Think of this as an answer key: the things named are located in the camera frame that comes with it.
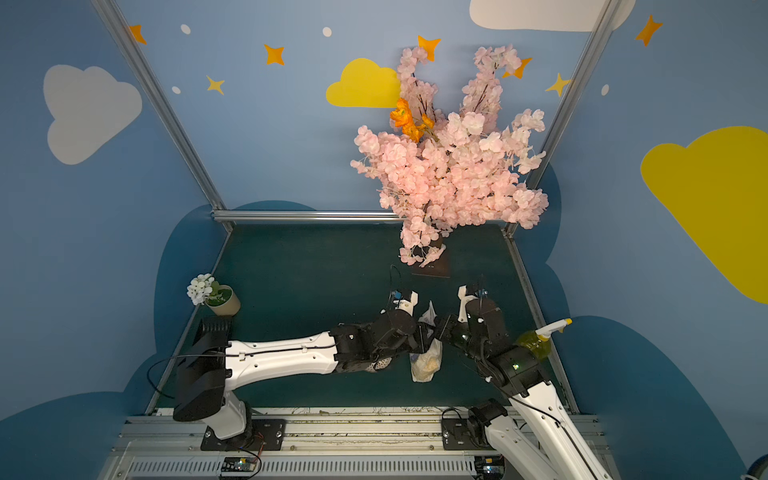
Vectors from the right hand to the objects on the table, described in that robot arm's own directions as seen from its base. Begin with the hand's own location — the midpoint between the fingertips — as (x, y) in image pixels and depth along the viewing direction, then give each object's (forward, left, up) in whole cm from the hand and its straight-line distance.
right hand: (437, 315), depth 74 cm
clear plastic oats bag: (-9, +2, -11) cm, 14 cm away
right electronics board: (-29, -14, -22) cm, 39 cm away
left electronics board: (-32, +47, -21) cm, 61 cm away
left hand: (-3, 0, 0) cm, 3 cm away
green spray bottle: (-1, -29, -10) cm, 30 cm away
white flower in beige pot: (+8, +68, -6) cm, 68 cm away
